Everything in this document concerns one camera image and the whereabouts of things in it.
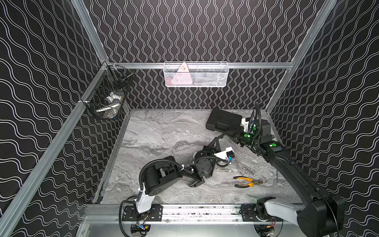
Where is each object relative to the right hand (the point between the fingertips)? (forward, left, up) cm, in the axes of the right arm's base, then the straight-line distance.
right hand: (225, 131), depth 77 cm
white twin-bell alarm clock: (-20, +12, +2) cm, 24 cm away
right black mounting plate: (-33, -11, -24) cm, 42 cm away
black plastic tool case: (+23, -5, -19) cm, 30 cm away
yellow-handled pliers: (-17, -18, -25) cm, 35 cm away
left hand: (-2, +6, -1) cm, 6 cm away
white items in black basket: (+17, +64, +5) cm, 66 cm away
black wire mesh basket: (+40, +70, +5) cm, 80 cm away
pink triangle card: (+33, +23, +12) cm, 42 cm away
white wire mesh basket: (+47, +6, +5) cm, 47 cm away
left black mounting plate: (-34, +36, -25) cm, 56 cm away
